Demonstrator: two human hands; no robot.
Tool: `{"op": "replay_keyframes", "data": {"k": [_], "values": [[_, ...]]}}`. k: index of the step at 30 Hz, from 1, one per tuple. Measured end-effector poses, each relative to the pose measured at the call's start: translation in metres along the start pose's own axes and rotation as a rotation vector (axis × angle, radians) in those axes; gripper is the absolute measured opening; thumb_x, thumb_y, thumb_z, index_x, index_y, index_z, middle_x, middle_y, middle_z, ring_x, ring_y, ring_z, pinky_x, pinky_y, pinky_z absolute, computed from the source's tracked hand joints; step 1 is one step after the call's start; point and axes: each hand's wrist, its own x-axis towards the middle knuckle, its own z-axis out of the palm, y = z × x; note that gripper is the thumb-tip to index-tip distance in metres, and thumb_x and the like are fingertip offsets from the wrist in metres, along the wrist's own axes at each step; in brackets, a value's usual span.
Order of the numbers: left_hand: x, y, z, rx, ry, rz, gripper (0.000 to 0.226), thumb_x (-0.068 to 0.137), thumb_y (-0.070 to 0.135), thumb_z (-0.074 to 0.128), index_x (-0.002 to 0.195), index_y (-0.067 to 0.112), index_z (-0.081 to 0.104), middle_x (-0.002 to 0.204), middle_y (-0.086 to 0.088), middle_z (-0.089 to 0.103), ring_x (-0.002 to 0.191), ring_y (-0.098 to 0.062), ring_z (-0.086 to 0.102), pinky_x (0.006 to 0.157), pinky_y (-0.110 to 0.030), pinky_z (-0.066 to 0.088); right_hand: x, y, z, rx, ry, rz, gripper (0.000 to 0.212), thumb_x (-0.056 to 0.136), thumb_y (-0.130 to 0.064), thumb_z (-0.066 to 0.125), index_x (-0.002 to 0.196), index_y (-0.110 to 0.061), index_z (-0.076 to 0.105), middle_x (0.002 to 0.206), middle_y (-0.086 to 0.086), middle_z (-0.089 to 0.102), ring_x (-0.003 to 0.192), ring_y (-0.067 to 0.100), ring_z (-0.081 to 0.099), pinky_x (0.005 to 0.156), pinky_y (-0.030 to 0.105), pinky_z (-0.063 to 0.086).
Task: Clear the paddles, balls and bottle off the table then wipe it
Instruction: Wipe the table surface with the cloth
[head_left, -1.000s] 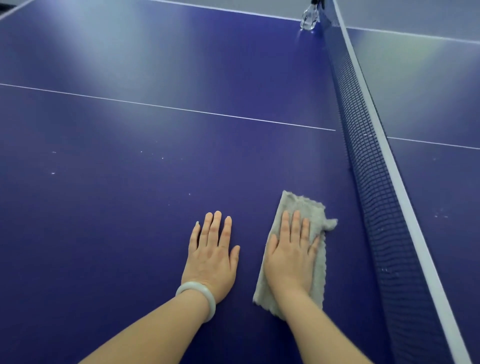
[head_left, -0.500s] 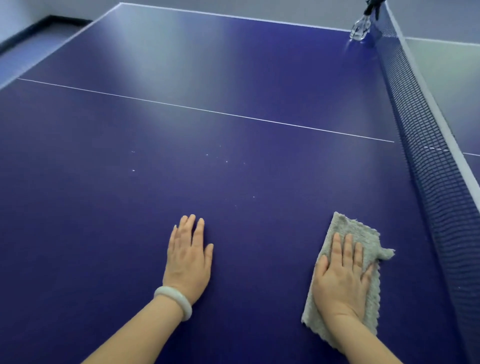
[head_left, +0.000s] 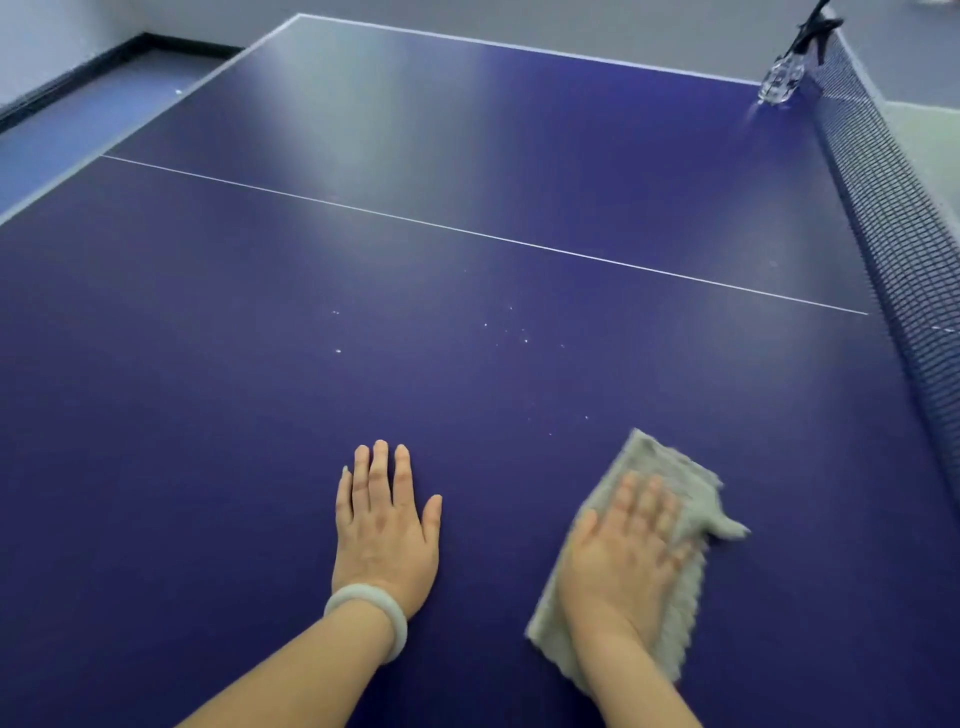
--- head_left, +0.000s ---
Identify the person's right hand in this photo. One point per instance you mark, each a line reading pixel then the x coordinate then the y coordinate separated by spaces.
pixel 615 570

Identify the person's left hand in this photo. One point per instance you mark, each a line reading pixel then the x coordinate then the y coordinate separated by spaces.
pixel 382 540

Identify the grey cleaning cloth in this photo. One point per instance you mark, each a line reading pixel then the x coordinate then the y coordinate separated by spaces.
pixel 675 465

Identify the person's left forearm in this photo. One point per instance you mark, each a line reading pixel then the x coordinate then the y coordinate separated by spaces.
pixel 292 675

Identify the white jade bangle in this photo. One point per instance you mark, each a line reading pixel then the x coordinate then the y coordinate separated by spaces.
pixel 364 592

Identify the blue table net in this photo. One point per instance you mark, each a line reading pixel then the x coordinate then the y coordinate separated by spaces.
pixel 900 225

